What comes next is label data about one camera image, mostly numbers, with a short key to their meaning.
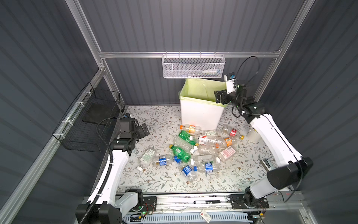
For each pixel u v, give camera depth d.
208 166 0.82
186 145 0.89
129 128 0.58
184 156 0.88
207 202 0.74
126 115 0.68
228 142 0.92
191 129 0.99
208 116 0.94
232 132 0.97
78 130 0.69
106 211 0.37
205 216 0.69
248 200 0.66
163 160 0.84
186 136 0.96
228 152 0.88
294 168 0.40
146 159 0.86
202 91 1.02
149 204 0.73
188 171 0.80
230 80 0.61
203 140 0.89
